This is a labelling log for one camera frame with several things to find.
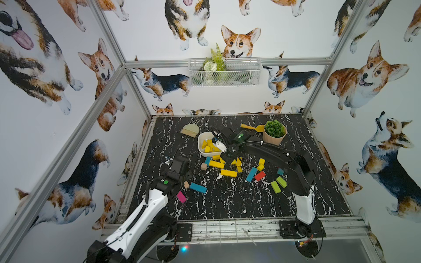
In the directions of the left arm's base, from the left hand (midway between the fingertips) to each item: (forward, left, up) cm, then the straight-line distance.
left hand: (187, 167), depth 82 cm
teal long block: (-7, -5, -10) cm, 13 cm away
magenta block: (-11, +4, -11) cm, 16 cm away
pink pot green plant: (+22, -49, -1) cm, 54 cm away
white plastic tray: (+23, -7, -5) cm, 25 cm away
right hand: (+6, -19, 0) cm, 20 cm away
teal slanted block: (+1, -34, -12) cm, 36 cm away
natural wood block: (-5, +1, -11) cm, 12 cm away
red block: (-1, -39, -10) cm, 40 cm away
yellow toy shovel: (+35, -45, -12) cm, 58 cm away
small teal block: (+9, -9, -10) cm, 16 cm away
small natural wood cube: (+5, -7, -9) cm, 13 cm away
